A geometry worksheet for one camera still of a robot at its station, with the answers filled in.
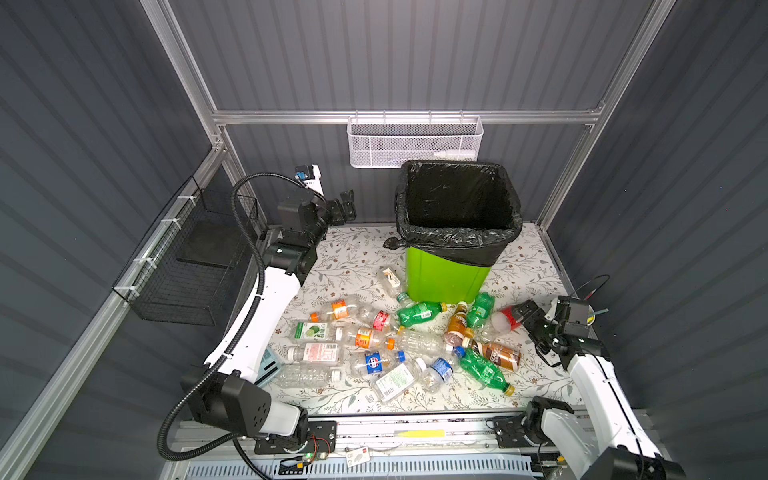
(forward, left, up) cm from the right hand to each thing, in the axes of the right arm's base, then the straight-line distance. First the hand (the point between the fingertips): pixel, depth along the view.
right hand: (527, 319), depth 83 cm
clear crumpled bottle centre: (-5, +29, -3) cm, 30 cm away
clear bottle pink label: (-8, +59, -4) cm, 60 cm away
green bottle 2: (-12, +13, -6) cm, 19 cm away
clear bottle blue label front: (-13, +26, -4) cm, 30 cm away
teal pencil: (0, -18, +5) cm, 19 cm away
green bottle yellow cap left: (+4, +32, -4) cm, 33 cm away
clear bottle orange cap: (-2, +51, -7) cm, 52 cm away
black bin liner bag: (+34, +14, +11) cm, 38 cm away
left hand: (+18, +51, +32) cm, 63 cm away
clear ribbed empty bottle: (-12, +63, -11) cm, 65 cm away
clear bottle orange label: (+5, +55, -4) cm, 55 cm away
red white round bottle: (+3, +4, -6) cm, 8 cm away
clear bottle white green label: (-15, +37, -5) cm, 41 cm away
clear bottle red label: (+2, +42, -4) cm, 42 cm away
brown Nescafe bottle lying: (-9, +7, -5) cm, 13 cm away
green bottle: (+3, +12, -4) cm, 13 cm away
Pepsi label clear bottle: (-11, +43, -4) cm, 45 cm away
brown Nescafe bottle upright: (0, +19, -3) cm, 19 cm away
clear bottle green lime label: (-1, +62, -5) cm, 62 cm away
